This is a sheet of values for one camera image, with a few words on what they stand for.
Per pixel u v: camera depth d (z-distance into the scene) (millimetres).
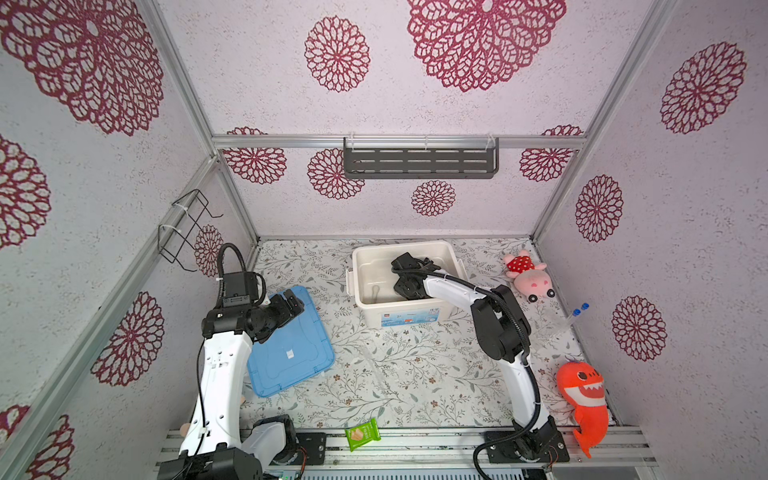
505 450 732
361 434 747
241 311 514
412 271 814
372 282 1042
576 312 816
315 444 741
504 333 573
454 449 762
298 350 903
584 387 758
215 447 380
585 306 832
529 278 996
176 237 750
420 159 942
